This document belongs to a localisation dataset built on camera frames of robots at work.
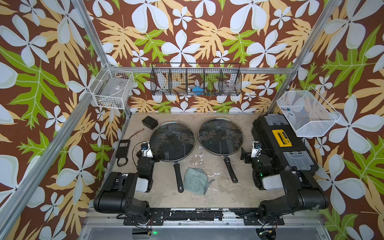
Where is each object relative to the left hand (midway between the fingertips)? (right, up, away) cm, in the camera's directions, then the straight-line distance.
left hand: (152, 144), depth 89 cm
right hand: (+60, -2, +2) cm, 60 cm away
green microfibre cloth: (+27, -21, -4) cm, 34 cm away
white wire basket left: (-22, +34, -3) cm, 41 cm away
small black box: (-8, +14, +24) cm, 29 cm away
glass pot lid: (+13, +3, -3) cm, 13 cm away
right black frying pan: (+44, -8, -3) cm, 45 cm away
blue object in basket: (+28, +35, +8) cm, 46 cm away
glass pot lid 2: (+41, +5, -1) cm, 42 cm away
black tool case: (+73, +6, -3) cm, 73 cm away
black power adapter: (-22, -5, +10) cm, 25 cm away
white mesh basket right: (+90, +18, -7) cm, 92 cm away
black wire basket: (+42, +43, +10) cm, 60 cm away
